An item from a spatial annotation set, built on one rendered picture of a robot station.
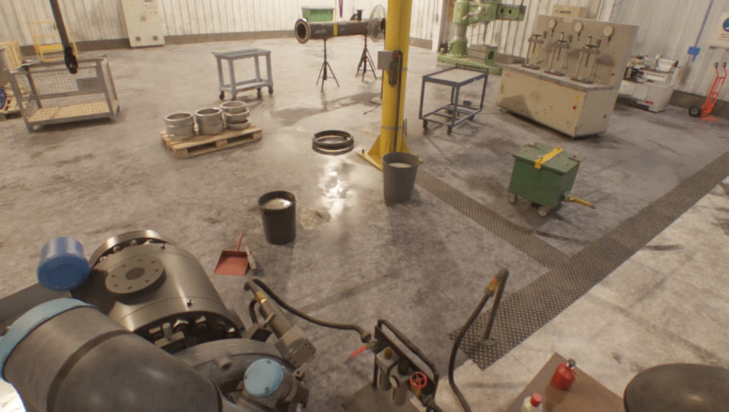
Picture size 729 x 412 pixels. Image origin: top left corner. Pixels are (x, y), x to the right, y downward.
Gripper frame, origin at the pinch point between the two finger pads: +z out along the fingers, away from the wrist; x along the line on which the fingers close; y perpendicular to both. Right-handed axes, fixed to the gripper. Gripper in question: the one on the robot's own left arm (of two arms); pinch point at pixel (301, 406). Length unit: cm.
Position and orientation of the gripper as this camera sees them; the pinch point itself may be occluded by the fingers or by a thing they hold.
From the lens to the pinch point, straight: 135.0
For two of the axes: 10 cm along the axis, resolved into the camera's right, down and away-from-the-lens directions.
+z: 1.4, 6.3, 7.7
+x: -9.8, 0.0, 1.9
